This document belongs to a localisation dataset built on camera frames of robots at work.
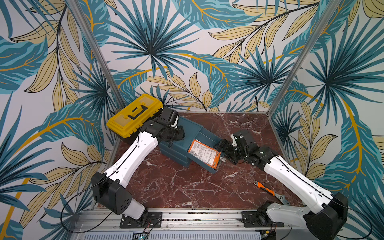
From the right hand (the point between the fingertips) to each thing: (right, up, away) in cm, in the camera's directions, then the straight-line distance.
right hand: (216, 150), depth 76 cm
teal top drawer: (-4, +6, +12) cm, 14 cm away
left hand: (-18, +6, +1) cm, 19 cm away
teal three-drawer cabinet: (-19, 0, -1) cm, 19 cm away
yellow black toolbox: (-51, +14, +14) cm, 54 cm away
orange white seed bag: (-5, -2, +6) cm, 8 cm away
